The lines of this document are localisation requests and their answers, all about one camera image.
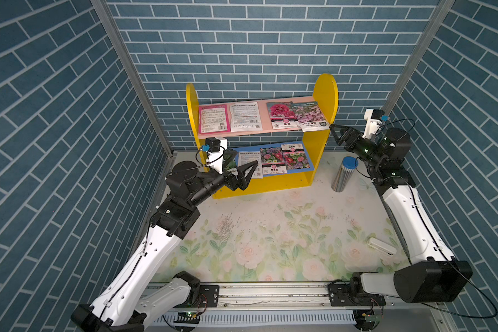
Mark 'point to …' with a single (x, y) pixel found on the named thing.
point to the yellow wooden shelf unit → (286, 137)
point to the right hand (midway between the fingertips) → (338, 129)
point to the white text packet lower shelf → (247, 157)
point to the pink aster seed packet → (272, 160)
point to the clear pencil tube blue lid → (344, 173)
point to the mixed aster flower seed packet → (294, 155)
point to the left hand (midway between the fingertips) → (253, 159)
